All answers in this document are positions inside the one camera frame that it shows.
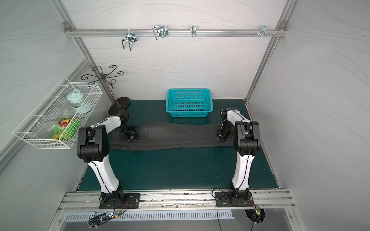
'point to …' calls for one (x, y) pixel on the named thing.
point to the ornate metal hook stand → (121, 103)
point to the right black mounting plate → (234, 199)
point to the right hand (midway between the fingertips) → (223, 140)
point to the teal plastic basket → (191, 102)
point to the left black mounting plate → (130, 200)
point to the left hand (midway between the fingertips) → (140, 136)
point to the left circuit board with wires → (100, 217)
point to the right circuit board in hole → (257, 210)
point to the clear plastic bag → (42, 131)
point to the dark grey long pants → (166, 136)
